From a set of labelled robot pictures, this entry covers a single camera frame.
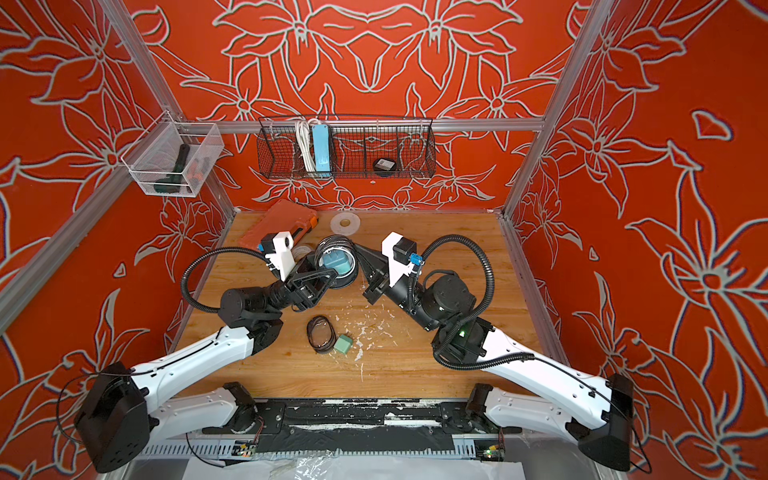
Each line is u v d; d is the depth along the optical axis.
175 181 0.81
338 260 0.52
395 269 0.46
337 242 0.50
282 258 0.52
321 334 0.88
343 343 0.84
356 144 0.97
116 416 0.39
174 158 0.91
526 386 0.44
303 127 0.88
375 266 0.49
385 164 0.95
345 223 1.15
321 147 0.89
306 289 0.51
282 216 1.11
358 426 0.73
